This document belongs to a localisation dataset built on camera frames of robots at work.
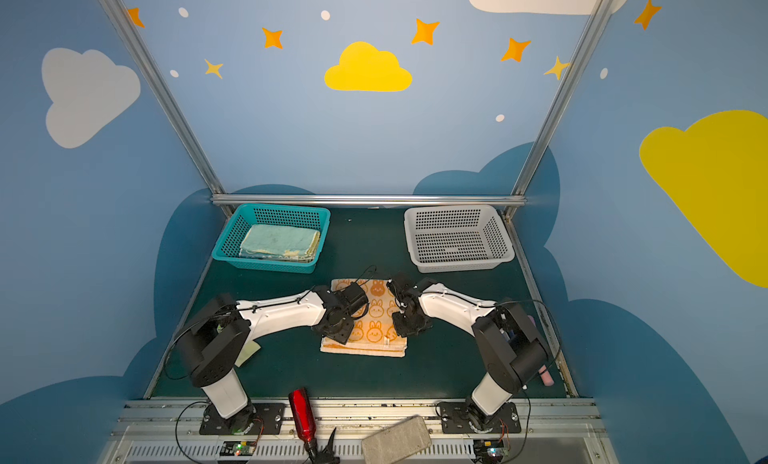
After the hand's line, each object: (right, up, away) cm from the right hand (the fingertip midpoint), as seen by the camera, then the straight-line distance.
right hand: (408, 327), depth 89 cm
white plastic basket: (+19, +27, +16) cm, 37 cm away
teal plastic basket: (-59, +36, +20) cm, 72 cm away
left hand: (-20, -1, 0) cm, 20 cm away
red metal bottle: (-27, -16, -16) cm, 36 cm away
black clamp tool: (-21, -24, -20) cm, 37 cm away
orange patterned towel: (-10, -1, 0) cm, 10 cm away
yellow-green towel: (-45, +26, +16) cm, 54 cm away
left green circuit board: (-43, -24, -18) cm, 52 cm away
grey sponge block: (-4, -21, -20) cm, 29 cm away
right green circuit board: (+18, -25, -17) cm, 35 cm away
